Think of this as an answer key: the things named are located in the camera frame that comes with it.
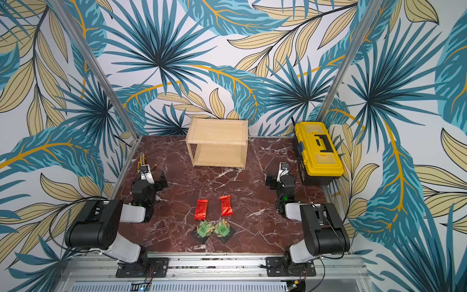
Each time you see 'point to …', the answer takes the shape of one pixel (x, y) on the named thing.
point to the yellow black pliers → (138, 166)
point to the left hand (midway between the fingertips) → (154, 174)
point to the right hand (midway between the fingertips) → (280, 172)
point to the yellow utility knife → (142, 159)
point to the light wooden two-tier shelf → (222, 142)
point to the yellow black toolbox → (320, 162)
